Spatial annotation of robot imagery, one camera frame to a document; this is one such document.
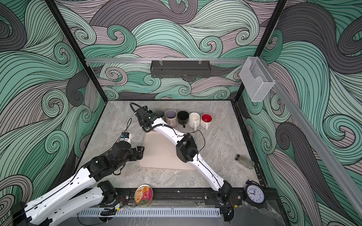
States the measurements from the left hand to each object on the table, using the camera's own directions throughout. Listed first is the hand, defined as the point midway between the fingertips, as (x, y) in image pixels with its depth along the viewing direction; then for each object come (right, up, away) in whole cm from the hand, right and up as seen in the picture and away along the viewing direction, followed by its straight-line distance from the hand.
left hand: (138, 147), depth 77 cm
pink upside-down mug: (+17, +16, +19) cm, 30 cm away
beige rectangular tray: (+10, -6, +11) cm, 16 cm away
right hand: (+1, +12, +20) cm, 23 cm away
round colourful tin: (+4, -23, -5) cm, 24 cm away
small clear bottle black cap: (+63, -11, +6) cm, 64 cm away
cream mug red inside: (+43, +14, +26) cm, 52 cm away
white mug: (+34, +14, +28) cm, 46 cm away
